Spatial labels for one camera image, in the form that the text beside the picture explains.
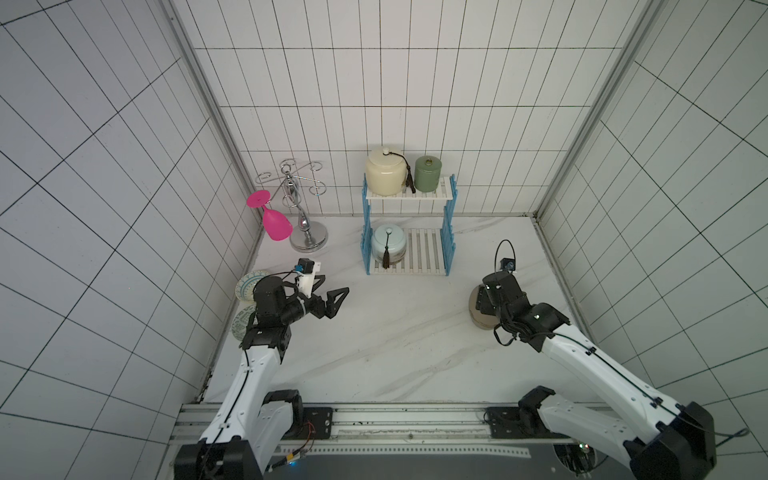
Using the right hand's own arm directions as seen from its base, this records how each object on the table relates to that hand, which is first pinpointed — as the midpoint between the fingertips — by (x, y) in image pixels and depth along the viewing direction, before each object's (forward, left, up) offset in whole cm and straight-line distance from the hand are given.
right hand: (482, 291), depth 81 cm
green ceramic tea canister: (+27, +16, +19) cm, 37 cm away
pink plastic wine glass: (+19, +64, +4) cm, 67 cm away
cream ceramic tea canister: (+25, +28, +21) cm, 43 cm away
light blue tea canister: (+17, +27, -2) cm, 32 cm away
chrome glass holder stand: (+28, +59, -12) cm, 66 cm away
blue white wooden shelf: (+23, +13, -12) cm, 29 cm away
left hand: (-3, +41, +3) cm, 42 cm away
